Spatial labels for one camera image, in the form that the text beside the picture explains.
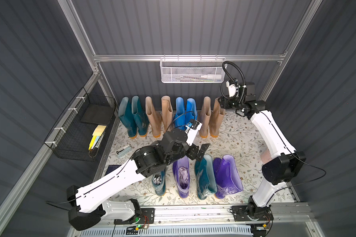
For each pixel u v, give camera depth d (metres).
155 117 0.99
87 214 0.39
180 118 0.87
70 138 0.70
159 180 0.64
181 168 0.73
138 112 0.85
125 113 0.84
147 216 0.73
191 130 0.50
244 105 0.58
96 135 0.73
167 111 0.88
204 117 0.84
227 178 0.67
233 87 0.71
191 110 0.87
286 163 0.45
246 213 0.73
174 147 0.42
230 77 0.68
